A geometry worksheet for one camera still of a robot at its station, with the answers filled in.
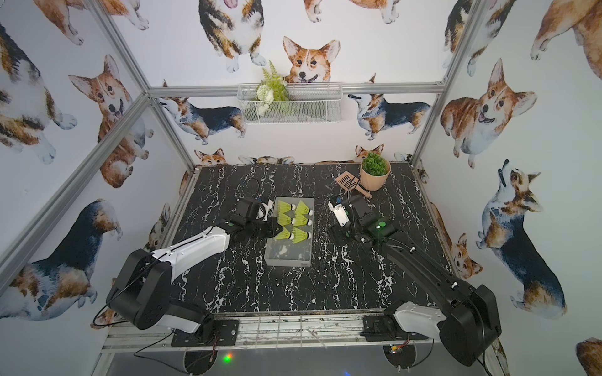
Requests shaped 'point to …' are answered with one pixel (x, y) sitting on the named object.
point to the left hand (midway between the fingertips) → (287, 225)
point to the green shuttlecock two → (284, 207)
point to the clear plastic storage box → (284, 252)
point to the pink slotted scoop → (349, 180)
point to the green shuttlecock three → (285, 234)
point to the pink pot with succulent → (374, 171)
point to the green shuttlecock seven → (301, 221)
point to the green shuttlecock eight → (299, 236)
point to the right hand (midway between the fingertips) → (334, 227)
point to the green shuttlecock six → (285, 220)
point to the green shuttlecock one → (302, 209)
